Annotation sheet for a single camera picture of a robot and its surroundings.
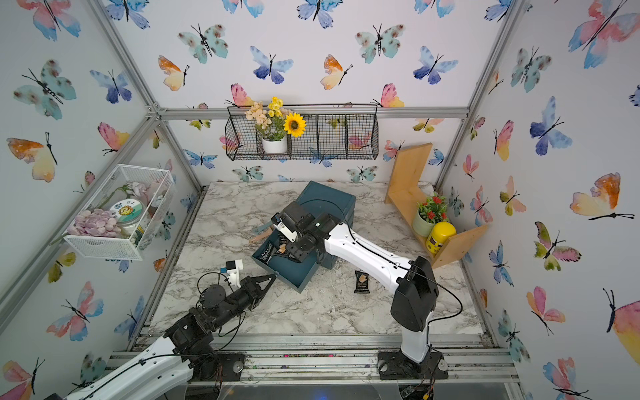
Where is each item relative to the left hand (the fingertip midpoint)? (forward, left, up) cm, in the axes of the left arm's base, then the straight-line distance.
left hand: (278, 277), depth 73 cm
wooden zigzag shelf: (+42, -48, -10) cm, 64 cm away
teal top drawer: (+8, +3, -2) cm, 9 cm away
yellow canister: (+14, -52, -1) cm, 53 cm away
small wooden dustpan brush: (+28, +9, -16) cm, 33 cm away
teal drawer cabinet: (+15, -13, +16) cm, 26 cm away
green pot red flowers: (+22, -50, +2) cm, 55 cm away
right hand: (+11, -6, +1) cm, 13 cm away
